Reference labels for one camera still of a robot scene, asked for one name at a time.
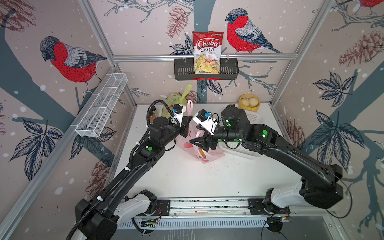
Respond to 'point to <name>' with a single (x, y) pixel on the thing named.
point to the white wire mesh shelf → (101, 105)
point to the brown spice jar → (152, 117)
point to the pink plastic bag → (211, 155)
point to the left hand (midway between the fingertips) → (193, 113)
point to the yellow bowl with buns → (249, 102)
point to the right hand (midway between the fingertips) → (194, 132)
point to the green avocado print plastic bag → (173, 99)
